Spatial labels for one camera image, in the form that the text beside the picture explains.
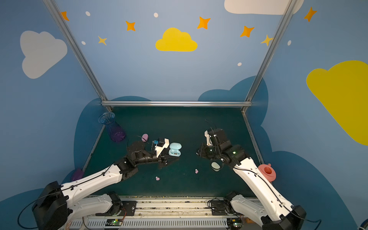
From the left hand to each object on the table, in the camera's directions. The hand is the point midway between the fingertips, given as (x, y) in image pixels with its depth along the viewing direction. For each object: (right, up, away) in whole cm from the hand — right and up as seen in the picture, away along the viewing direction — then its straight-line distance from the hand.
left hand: (179, 155), depth 67 cm
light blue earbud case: (-2, +3, 0) cm, 4 cm away
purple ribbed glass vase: (-46, +7, +33) cm, 57 cm away
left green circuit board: (-33, -35, +3) cm, 48 cm away
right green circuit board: (+28, -36, +4) cm, 45 cm away
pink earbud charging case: (-26, +5, +34) cm, 43 cm away
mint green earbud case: (+22, -12, +22) cm, 33 cm away
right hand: (+10, +2, +6) cm, 12 cm away
